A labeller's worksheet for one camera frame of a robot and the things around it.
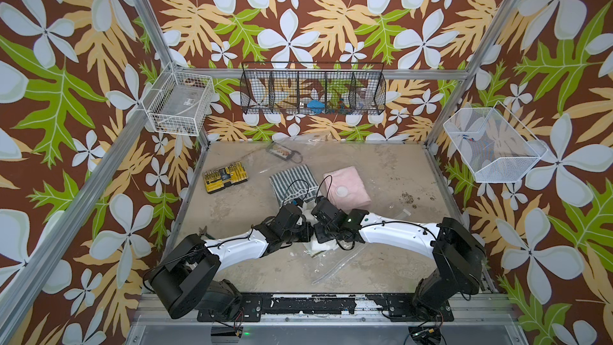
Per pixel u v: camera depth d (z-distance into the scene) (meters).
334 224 0.64
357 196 0.96
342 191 0.99
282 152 1.15
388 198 1.01
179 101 0.86
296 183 1.01
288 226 0.68
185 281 0.42
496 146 0.80
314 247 0.82
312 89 0.98
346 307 0.75
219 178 1.04
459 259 0.44
